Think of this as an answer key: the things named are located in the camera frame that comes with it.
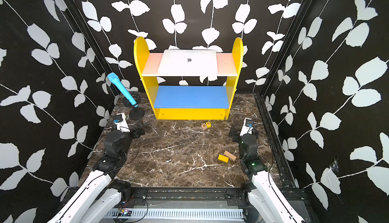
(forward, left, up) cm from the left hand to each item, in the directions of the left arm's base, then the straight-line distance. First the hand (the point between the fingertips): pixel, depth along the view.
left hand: (133, 118), depth 76 cm
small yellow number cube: (+9, -40, -23) cm, 47 cm away
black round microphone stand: (+20, +10, -23) cm, 32 cm away
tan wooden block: (-13, -52, -24) cm, 59 cm away
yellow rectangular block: (-15, -48, -23) cm, 55 cm away
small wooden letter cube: (+7, -37, -22) cm, 44 cm away
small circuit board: (-38, +4, -25) cm, 46 cm away
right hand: (-2, -56, -4) cm, 56 cm away
